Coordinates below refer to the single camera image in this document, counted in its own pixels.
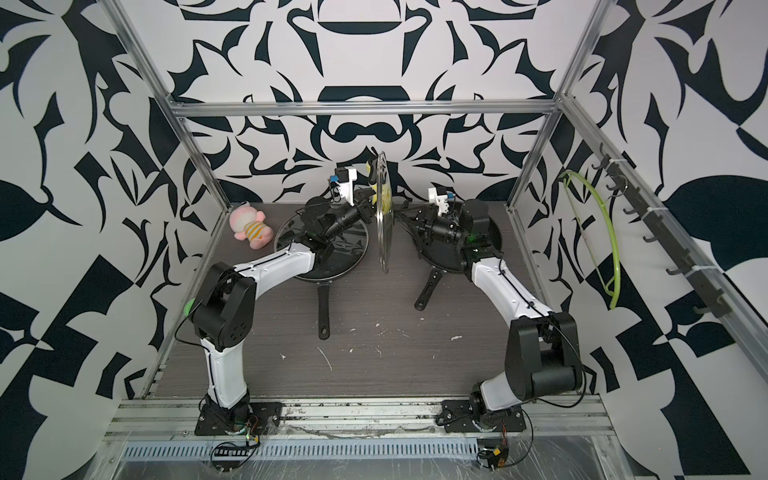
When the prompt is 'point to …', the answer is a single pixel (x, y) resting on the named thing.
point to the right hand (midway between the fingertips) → (395, 216)
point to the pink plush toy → (247, 223)
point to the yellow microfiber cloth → (384, 196)
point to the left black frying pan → (323, 298)
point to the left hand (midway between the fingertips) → (385, 183)
